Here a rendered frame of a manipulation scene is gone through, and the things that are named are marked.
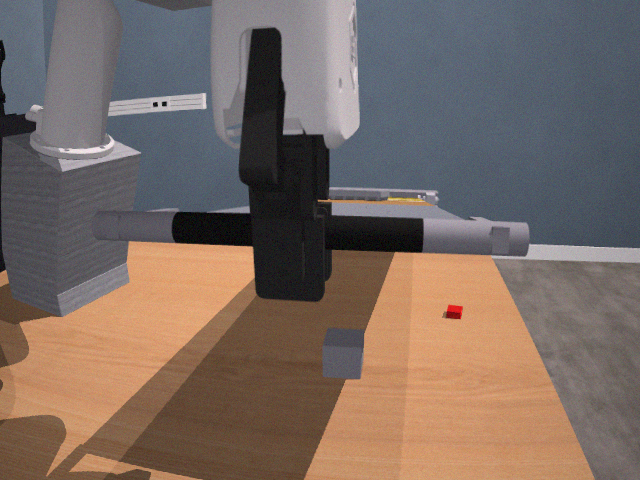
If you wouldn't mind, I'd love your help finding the small red block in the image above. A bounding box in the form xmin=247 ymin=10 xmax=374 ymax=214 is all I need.
xmin=446 ymin=305 xmax=463 ymax=319

